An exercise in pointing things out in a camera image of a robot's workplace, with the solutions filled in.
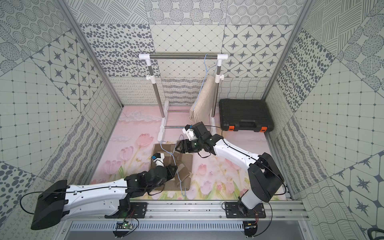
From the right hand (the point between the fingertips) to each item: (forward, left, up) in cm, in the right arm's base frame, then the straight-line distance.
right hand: (180, 150), depth 80 cm
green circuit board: (-32, +25, -14) cm, 44 cm away
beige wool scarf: (+20, -12, +11) cm, 26 cm away
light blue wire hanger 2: (-6, +3, -5) cm, 8 cm away
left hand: (-6, 0, -2) cm, 6 cm away
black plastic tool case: (+38, -45, -13) cm, 61 cm away
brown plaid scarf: (0, 0, -13) cm, 13 cm away
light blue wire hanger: (+52, -13, +10) cm, 54 cm away
